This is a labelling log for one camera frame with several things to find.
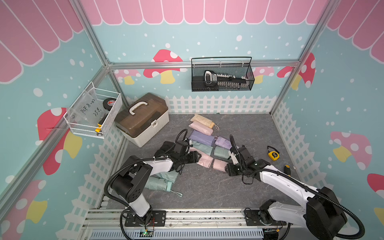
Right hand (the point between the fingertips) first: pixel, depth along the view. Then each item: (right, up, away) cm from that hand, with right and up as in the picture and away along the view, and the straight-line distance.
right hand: (228, 168), depth 85 cm
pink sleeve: (-13, +3, +8) cm, 15 cm away
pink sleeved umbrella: (-15, +24, +23) cm, 36 cm away
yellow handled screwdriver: (+36, -2, +4) cm, 37 cm away
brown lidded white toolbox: (-50, +28, +4) cm, 57 cm away
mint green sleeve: (-14, +10, +14) cm, 23 cm away
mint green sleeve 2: (-33, -5, +1) cm, 34 cm away
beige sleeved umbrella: (-13, +28, +24) cm, 40 cm away
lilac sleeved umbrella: (-1, +14, +14) cm, 19 cm away
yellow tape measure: (+31, +6, +9) cm, 33 cm away
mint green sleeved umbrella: (-2, +8, +10) cm, 12 cm away
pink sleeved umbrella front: (-5, +1, +4) cm, 6 cm away
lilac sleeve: (-15, +17, +18) cm, 29 cm away
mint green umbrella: (-38, -8, -4) cm, 39 cm away
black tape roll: (-66, +37, -6) cm, 76 cm away
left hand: (-18, +4, +6) cm, 19 cm away
